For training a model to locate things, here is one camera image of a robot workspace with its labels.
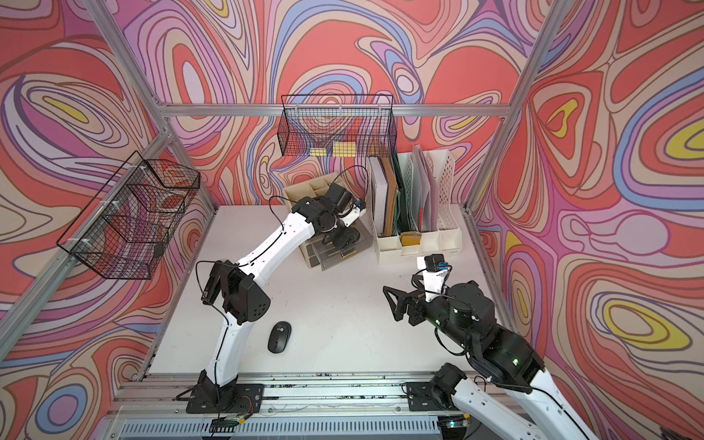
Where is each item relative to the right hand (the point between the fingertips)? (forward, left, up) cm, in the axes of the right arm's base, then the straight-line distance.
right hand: (400, 291), depth 63 cm
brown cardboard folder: (+33, -2, 0) cm, 33 cm away
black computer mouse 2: (+20, +12, -3) cm, 23 cm away
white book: (+40, +1, -2) cm, 40 cm away
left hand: (+27, +12, -11) cm, 31 cm away
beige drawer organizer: (+40, +22, -1) cm, 46 cm away
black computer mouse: (0, +34, -26) cm, 43 cm away
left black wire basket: (+19, +73, +3) cm, 76 cm away
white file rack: (+34, -25, -25) cm, 49 cm away
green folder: (+33, -5, -9) cm, 35 cm away
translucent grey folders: (+35, -13, 0) cm, 38 cm away
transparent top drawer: (+23, +19, -17) cm, 34 cm away
